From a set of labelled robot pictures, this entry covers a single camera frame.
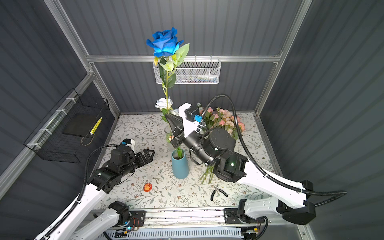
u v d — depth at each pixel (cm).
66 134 72
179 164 74
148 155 67
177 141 40
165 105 62
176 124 43
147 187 83
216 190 83
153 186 84
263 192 82
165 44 30
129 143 68
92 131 73
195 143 41
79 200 45
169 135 83
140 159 66
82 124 75
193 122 37
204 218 75
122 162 56
